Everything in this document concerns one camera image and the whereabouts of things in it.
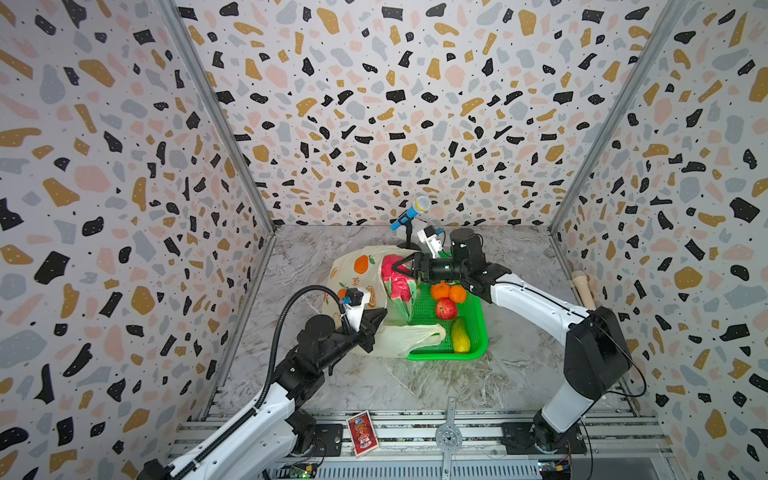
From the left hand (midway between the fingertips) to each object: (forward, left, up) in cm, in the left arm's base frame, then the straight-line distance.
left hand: (386, 309), depth 71 cm
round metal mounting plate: (-24, -15, -23) cm, 37 cm away
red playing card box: (-22, +6, -21) cm, 32 cm away
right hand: (+11, -2, +3) cm, 11 cm away
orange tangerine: (+17, -17, -19) cm, 31 cm away
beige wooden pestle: (+21, -68, -24) cm, 76 cm away
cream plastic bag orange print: (+16, +8, -5) cm, 18 cm away
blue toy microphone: (+35, -10, +2) cm, 36 cm away
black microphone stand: (+36, -7, -18) cm, 41 cm away
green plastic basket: (+12, -11, -24) cm, 29 cm away
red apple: (+9, -18, -18) cm, 27 cm away
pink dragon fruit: (+6, -3, +1) cm, 7 cm away
